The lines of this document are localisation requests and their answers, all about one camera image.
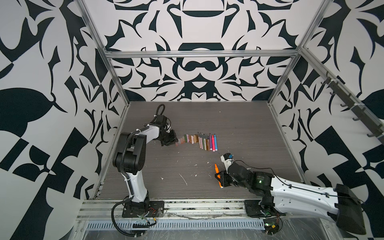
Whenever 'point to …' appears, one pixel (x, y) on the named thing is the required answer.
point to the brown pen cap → (197, 138)
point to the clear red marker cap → (182, 140)
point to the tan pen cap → (195, 138)
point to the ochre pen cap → (190, 139)
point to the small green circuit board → (271, 228)
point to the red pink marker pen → (213, 143)
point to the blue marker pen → (215, 142)
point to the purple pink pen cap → (188, 138)
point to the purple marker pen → (210, 141)
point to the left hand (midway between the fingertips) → (177, 138)
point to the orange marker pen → (217, 171)
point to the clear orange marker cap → (176, 144)
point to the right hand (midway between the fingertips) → (215, 176)
